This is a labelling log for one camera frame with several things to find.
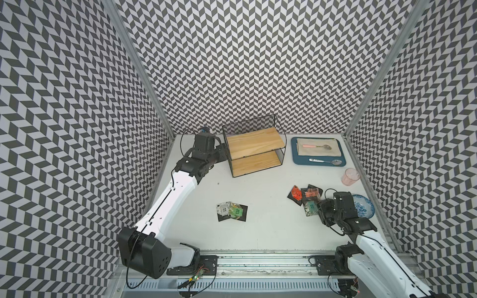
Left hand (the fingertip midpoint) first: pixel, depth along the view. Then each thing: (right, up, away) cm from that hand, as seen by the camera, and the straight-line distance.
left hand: (221, 151), depth 79 cm
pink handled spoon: (+59, +3, +33) cm, 68 cm away
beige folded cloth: (+63, 0, +30) cm, 70 cm away
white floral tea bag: (-1, -28, +8) cm, 29 cm away
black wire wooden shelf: (+15, +3, +10) cm, 18 cm away
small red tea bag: (+35, -22, +13) cm, 44 cm away
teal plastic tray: (+44, -6, +28) cm, 52 cm away
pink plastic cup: (+65, -14, +18) cm, 69 cm away
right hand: (+42, -26, +5) cm, 49 cm away
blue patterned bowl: (+67, -27, +8) cm, 72 cm away
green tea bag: (+42, -28, +10) cm, 51 cm away
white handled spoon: (+60, -6, +23) cm, 65 cm away
